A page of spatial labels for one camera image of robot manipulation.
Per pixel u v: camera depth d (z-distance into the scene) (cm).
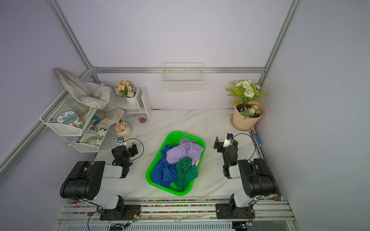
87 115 74
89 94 84
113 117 93
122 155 72
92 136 85
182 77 98
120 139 80
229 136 77
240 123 99
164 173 77
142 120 112
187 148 81
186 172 77
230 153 70
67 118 66
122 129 96
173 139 96
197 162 79
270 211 75
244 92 89
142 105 101
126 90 96
